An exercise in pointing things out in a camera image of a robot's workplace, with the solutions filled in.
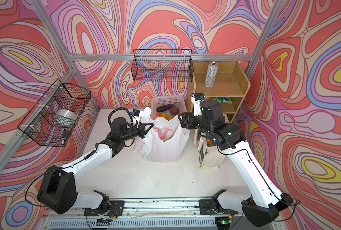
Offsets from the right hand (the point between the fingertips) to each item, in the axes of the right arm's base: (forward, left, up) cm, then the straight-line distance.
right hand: (186, 119), depth 66 cm
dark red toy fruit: (+34, +4, -29) cm, 45 cm away
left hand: (+6, +17, -10) cm, 21 cm away
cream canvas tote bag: (-10, -12, -19) cm, 25 cm away
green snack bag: (+30, -32, -16) cm, 47 cm away
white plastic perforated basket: (+45, +16, -28) cm, 55 cm away
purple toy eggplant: (+40, +11, -31) cm, 52 cm away
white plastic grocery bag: (-3, +10, -12) cm, 17 cm away
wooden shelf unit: (+30, -32, -4) cm, 44 cm away
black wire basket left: (+6, +70, -5) cm, 71 cm away
